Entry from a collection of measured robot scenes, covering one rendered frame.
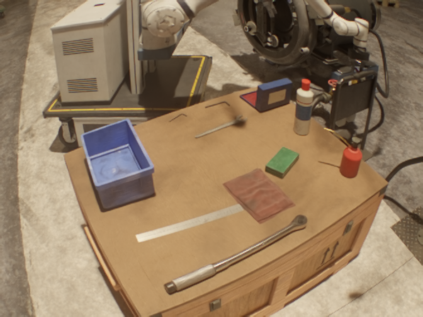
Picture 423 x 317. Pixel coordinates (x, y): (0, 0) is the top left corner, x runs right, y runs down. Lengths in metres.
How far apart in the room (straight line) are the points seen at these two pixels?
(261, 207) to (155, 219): 0.31
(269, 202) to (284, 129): 0.41
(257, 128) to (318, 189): 0.38
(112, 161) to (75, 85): 0.78
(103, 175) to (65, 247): 0.58
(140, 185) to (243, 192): 0.32
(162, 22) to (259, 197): 0.78
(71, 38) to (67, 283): 1.22
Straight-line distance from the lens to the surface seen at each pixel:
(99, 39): 1.92
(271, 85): 1.60
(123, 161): 1.41
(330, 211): 1.25
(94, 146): 1.43
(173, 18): 1.56
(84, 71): 2.03
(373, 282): 1.71
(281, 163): 1.34
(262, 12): 2.53
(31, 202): 2.13
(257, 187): 1.26
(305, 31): 2.30
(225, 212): 1.21
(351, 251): 1.63
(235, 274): 1.06
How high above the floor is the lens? 1.35
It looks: 40 degrees down
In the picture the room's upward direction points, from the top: straight up
